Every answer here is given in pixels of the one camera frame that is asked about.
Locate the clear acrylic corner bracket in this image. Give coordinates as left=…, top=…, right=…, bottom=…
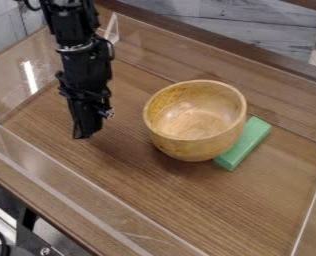
left=98, top=13, right=121, bottom=45

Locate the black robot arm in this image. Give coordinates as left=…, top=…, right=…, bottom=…
left=16, top=0, right=116, bottom=139

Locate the clear acrylic tray wall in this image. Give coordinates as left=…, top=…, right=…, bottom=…
left=0, top=15, right=316, bottom=256

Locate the green rectangular block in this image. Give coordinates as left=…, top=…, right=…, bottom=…
left=215, top=117, right=272, bottom=171

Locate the brown wooden bowl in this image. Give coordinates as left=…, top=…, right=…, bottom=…
left=144, top=80, right=248, bottom=162

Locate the black table leg bracket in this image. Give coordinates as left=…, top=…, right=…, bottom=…
left=16, top=207, right=66, bottom=256

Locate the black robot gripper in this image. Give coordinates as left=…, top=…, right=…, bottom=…
left=57, top=37, right=116, bottom=139

